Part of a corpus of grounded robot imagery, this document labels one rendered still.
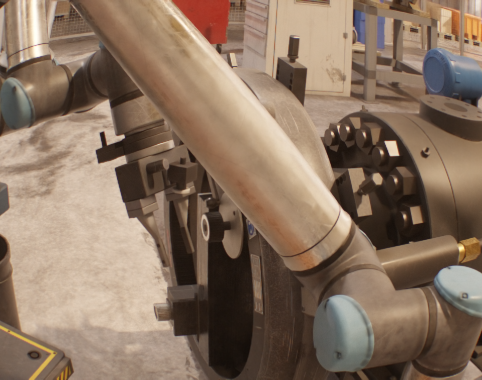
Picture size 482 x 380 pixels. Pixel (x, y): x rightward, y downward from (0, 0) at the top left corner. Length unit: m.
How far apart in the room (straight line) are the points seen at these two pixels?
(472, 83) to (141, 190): 1.14
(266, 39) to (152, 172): 4.22
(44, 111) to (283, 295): 0.48
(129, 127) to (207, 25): 5.76
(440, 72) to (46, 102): 1.14
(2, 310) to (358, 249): 1.37
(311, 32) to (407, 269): 4.23
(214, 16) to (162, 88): 6.02
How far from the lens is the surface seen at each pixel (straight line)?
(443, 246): 1.06
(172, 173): 0.91
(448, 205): 1.29
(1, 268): 1.82
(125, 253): 2.64
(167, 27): 0.62
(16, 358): 1.48
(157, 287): 2.41
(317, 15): 5.13
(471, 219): 1.33
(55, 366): 1.45
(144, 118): 0.90
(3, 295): 1.88
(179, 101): 0.64
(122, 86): 0.90
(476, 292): 0.68
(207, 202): 1.17
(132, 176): 0.88
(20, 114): 0.92
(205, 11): 6.60
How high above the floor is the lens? 1.24
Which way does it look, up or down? 22 degrees down
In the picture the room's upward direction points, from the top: 4 degrees clockwise
